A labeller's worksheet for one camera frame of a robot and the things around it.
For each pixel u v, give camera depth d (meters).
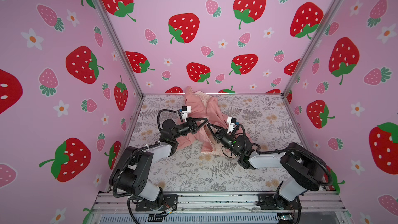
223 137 0.70
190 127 0.70
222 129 0.73
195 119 0.75
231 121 0.75
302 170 0.45
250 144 0.62
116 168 0.47
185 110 0.76
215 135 0.71
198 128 0.74
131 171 0.45
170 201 0.75
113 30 0.84
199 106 1.09
